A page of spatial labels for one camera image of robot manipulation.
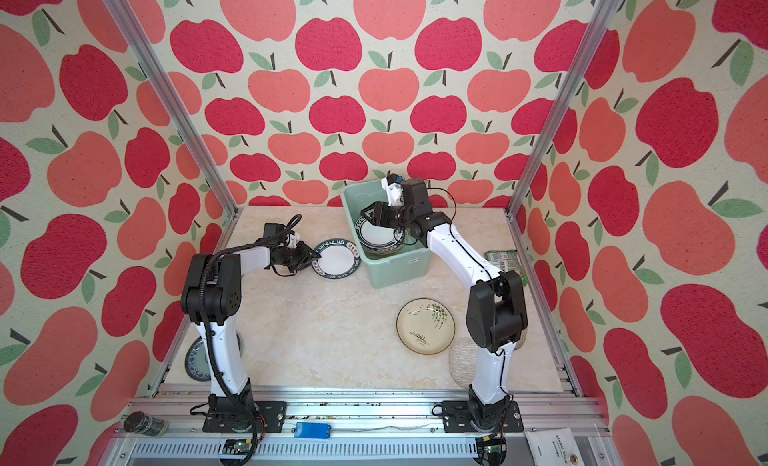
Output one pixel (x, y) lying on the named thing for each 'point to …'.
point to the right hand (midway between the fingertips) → (372, 211)
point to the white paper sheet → (553, 447)
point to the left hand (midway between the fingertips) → (323, 257)
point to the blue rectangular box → (312, 430)
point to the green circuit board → (237, 446)
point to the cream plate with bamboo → (425, 326)
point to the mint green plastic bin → (385, 270)
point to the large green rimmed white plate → (377, 239)
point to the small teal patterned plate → (197, 361)
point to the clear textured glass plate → (462, 359)
